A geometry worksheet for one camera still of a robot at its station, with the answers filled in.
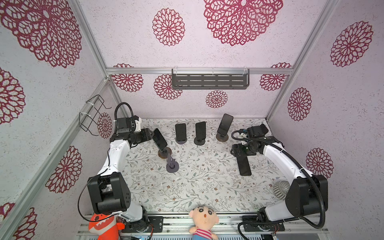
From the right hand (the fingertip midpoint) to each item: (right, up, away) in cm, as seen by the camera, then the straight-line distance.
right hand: (238, 149), depth 87 cm
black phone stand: (-34, +10, +11) cm, 37 cm away
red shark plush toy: (-66, -33, -20) cm, 76 cm away
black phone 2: (+2, +10, -19) cm, 22 cm away
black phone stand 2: (-21, +11, +9) cm, 25 cm away
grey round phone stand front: (-39, -11, +4) cm, 40 cm away
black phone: (+6, -12, +8) cm, 16 cm away
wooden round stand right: (-5, +6, +22) cm, 23 cm away
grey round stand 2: (-22, +3, +20) cm, 29 cm away
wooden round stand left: (-46, -5, +14) cm, 48 cm away
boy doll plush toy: (-21, -30, -19) cm, 41 cm away
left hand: (-52, +7, 0) cm, 52 cm away
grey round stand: (-34, +3, +19) cm, 39 cm away
